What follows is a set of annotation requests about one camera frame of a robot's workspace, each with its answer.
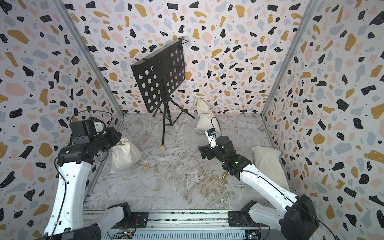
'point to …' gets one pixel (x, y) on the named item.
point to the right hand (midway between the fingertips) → (206, 143)
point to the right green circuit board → (252, 234)
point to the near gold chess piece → (224, 175)
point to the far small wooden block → (162, 149)
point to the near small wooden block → (146, 167)
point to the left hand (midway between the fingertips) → (122, 132)
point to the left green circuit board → (123, 235)
